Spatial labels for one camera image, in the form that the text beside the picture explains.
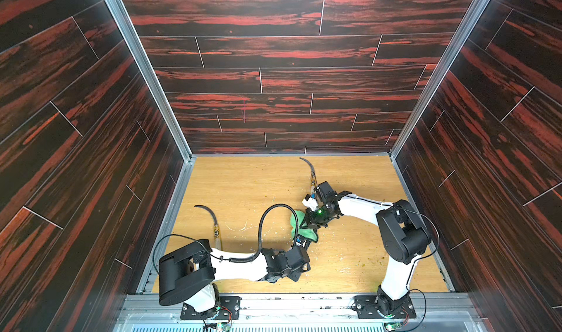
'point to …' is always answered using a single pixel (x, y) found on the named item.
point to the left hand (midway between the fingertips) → (300, 268)
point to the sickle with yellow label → (313, 182)
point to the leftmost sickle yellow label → (216, 229)
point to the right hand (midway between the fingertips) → (304, 225)
